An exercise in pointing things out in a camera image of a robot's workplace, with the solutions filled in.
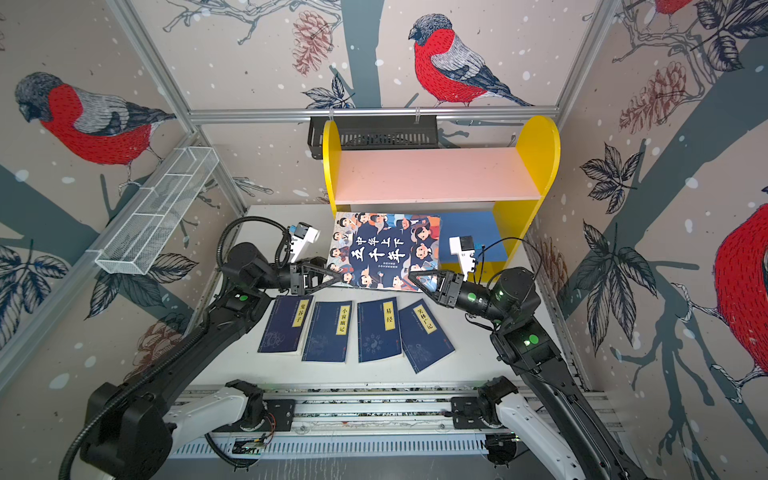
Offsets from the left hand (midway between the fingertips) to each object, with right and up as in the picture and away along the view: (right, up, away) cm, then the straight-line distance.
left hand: (336, 282), depth 61 cm
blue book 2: (-7, -20, +25) cm, 33 cm away
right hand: (+14, 0, -4) cm, 15 cm away
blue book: (-21, -17, +27) cm, 38 cm away
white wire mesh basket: (-52, +9, +12) cm, 54 cm away
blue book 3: (+7, -19, +27) cm, 34 cm away
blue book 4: (+21, -20, +24) cm, 38 cm away
